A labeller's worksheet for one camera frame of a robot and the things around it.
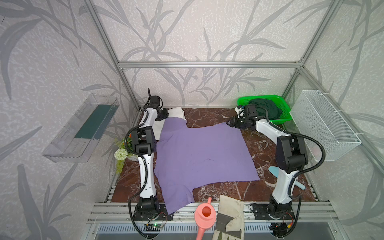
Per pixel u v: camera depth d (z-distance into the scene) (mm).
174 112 1127
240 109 894
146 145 654
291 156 525
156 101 889
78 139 648
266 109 1118
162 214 722
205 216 631
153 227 710
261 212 732
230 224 693
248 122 741
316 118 689
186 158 930
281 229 716
